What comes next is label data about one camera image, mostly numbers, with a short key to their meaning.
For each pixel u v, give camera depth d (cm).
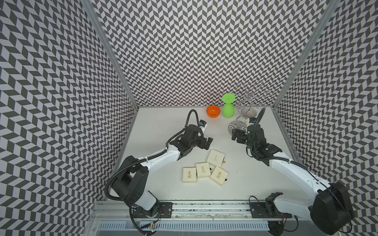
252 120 72
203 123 74
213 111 112
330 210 39
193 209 74
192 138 67
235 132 74
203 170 83
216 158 89
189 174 81
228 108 88
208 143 76
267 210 67
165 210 73
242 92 79
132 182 43
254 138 60
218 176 81
